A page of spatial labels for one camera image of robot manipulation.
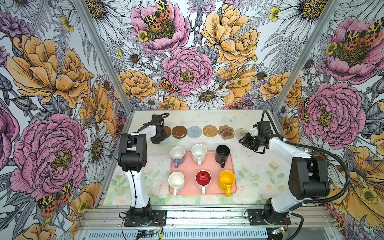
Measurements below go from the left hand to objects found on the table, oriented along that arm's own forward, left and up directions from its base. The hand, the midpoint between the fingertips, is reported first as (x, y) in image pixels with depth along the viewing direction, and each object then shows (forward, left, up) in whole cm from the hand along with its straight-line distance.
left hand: (162, 141), depth 103 cm
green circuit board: (-50, +1, -1) cm, 50 cm away
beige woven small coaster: (+7, -55, 0) cm, 55 cm away
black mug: (-12, -39, +3) cm, 41 cm away
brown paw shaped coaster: (+7, -45, 0) cm, 45 cm away
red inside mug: (-26, -27, +2) cm, 37 cm away
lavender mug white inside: (-11, -11, +2) cm, 16 cm away
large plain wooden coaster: (+9, -3, 0) cm, 10 cm away
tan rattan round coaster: (+8, -33, 0) cm, 34 cm away
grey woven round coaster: (+8, -22, 0) cm, 23 cm away
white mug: (-27, -12, +1) cm, 30 cm away
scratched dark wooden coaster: (+9, -11, 0) cm, 14 cm away
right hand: (-9, -50, +9) cm, 51 cm away
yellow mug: (-28, -40, +1) cm, 49 cm away
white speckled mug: (-10, -25, +1) cm, 27 cm away
